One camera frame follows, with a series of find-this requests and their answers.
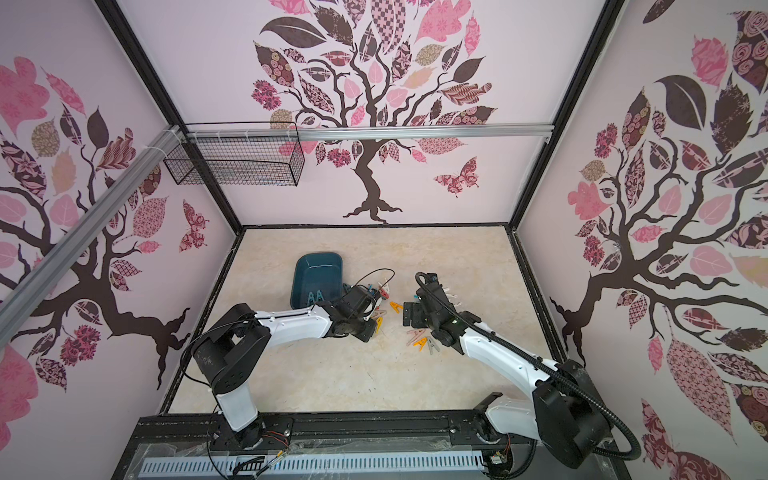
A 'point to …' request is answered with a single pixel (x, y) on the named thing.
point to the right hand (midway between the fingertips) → (417, 306)
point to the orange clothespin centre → (396, 306)
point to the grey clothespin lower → (431, 344)
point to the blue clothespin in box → (311, 299)
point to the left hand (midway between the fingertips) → (370, 332)
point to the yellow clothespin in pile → (378, 325)
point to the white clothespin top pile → (385, 286)
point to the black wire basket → (244, 154)
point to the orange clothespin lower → (421, 342)
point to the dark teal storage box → (317, 277)
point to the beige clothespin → (416, 336)
